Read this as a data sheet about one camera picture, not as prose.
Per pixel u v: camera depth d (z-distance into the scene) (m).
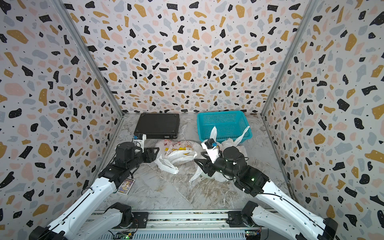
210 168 0.58
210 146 0.55
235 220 0.74
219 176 0.60
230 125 1.16
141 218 0.73
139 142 0.66
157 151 0.77
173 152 0.84
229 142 0.90
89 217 0.46
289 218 0.43
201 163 0.60
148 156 0.69
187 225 0.73
